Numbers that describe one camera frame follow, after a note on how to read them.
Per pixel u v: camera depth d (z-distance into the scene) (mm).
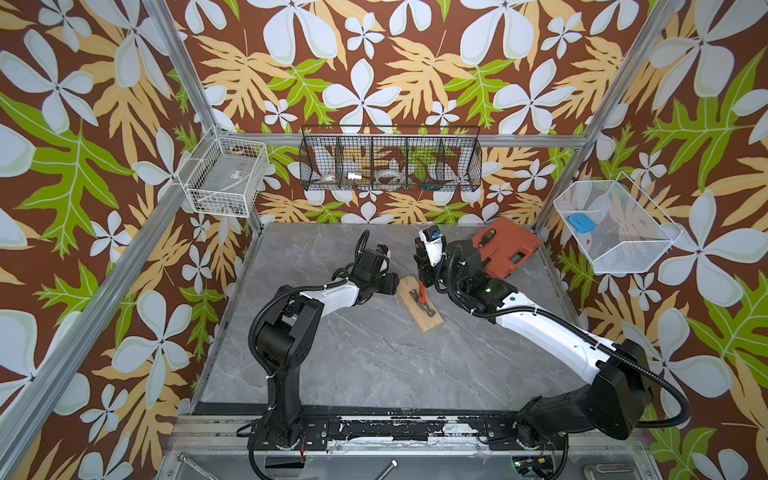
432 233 663
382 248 882
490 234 1099
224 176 860
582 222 866
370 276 765
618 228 818
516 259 1088
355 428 752
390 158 973
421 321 908
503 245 1078
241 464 724
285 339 510
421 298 893
